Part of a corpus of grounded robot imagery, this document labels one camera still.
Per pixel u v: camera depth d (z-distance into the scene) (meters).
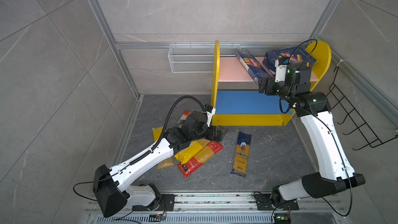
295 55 0.75
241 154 0.86
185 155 0.84
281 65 0.55
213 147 0.90
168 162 0.84
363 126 0.63
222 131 0.61
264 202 0.73
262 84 0.60
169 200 0.73
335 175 0.38
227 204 0.73
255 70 0.71
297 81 0.45
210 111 0.63
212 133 0.61
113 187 0.38
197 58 0.96
